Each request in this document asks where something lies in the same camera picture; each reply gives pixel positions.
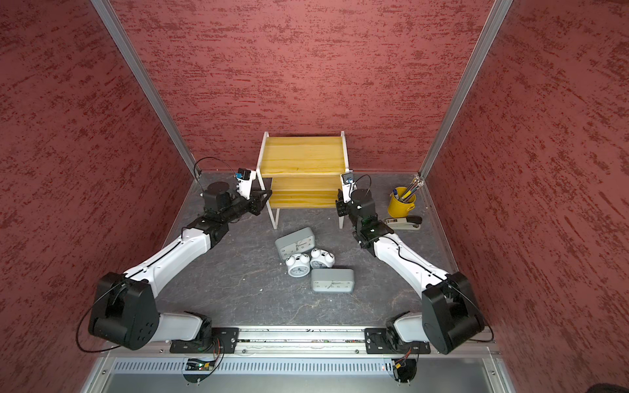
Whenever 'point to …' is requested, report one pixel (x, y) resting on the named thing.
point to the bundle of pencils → (416, 184)
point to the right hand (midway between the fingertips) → (341, 193)
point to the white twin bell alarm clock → (299, 265)
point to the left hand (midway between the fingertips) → (268, 194)
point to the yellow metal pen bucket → (398, 209)
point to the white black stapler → (409, 223)
